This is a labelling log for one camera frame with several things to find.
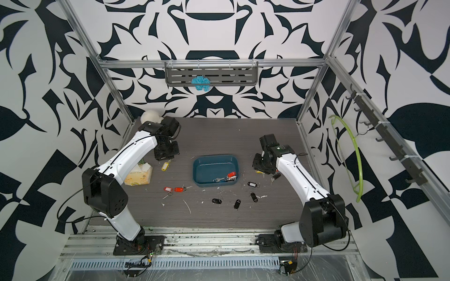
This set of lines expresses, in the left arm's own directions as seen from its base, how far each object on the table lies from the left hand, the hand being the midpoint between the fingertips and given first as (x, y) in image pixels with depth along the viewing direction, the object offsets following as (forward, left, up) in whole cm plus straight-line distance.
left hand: (173, 153), depth 85 cm
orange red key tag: (-11, -1, -15) cm, 19 cm away
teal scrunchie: (+32, -14, +18) cm, 40 cm away
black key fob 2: (-20, -30, -16) cm, 39 cm away
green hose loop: (-15, -74, +15) cm, 77 cm away
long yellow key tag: (-5, +4, -4) cm, 7 cm away
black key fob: (-17, -39, -15) cm, 45 cm away
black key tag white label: (-10, -38, -16) cm, 43 cm away
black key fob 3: (-18, -20, -16) cm, 31 cm away
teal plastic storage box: (+1, -15, -16) cm, 22 cm away
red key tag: (-4, -28, -15) cm, 32 cm away
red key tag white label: (-11, +4, -15) cm, 19 cm away
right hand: (-5, -40, -3) cm, 40 cm away
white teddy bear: (+21, +14, +5) cm, 26 cm away
